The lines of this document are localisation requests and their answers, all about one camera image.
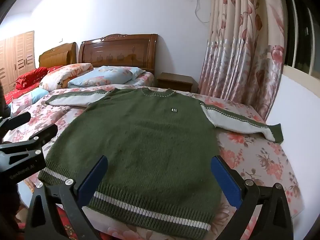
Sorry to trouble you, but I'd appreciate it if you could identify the green knit sweater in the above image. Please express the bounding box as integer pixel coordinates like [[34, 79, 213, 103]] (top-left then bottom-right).
[[37, 87, 284, 231]]

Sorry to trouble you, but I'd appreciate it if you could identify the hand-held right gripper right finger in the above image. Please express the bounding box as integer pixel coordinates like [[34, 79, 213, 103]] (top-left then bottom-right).
[[211, 155, 294, 240]]

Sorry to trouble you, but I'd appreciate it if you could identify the thin wall cable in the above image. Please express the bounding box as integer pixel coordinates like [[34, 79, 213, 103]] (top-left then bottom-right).
[[194, 0, 212, 23]]

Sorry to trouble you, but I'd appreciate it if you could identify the dark window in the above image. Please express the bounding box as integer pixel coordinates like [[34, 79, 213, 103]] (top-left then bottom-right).
[[280, 0, 320, 78]]

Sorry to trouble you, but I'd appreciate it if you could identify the wooden wardrobe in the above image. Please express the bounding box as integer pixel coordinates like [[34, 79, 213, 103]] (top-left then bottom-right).
[[0, 31, 35, 93]]

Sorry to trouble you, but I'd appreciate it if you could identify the large glossy wooden headboard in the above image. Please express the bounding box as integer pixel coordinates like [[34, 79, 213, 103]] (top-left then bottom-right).
[[79, 34, 159, 77]]

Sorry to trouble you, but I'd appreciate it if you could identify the small plain blue pillow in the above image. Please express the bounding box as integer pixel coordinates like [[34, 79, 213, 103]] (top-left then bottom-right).
[[24, 88, 50, 103]]

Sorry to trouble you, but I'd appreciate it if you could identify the wooden nightstand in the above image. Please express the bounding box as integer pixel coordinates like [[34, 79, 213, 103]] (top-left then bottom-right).
[[157, 72, 194, 93]]

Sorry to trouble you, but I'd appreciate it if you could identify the small wooden headboard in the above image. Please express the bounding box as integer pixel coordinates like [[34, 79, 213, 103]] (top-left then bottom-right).
[[39, 42, 78, 68]]

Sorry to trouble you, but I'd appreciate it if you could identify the red floral blanket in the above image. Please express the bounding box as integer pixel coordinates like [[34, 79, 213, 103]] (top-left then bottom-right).
[[55, 204, 84, 240]]

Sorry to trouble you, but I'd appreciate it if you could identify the light blue floral pillow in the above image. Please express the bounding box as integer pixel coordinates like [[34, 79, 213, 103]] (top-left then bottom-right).
[[68, 65, 146, 88]]

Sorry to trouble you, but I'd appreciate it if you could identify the pink floral bedsheet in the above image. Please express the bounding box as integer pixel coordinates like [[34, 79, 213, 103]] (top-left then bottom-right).
[[4, 71, 306, 240]]

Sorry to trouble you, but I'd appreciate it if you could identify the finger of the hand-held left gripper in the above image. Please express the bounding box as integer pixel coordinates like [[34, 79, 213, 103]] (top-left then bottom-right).
[[0, 124, 58, 167], [0, 112, 31, 133]]

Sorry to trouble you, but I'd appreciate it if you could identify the pink floral curtain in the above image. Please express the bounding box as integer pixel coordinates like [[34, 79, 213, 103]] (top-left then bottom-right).
[[198, 0, 286, 123]]

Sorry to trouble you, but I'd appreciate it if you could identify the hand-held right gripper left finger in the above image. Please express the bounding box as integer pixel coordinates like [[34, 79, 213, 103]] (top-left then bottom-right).
[[25, 155, 108, 240]]

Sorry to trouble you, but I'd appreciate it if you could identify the red quilt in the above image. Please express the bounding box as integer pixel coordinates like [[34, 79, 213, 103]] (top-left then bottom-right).
[[4, 65, 64, 103]]

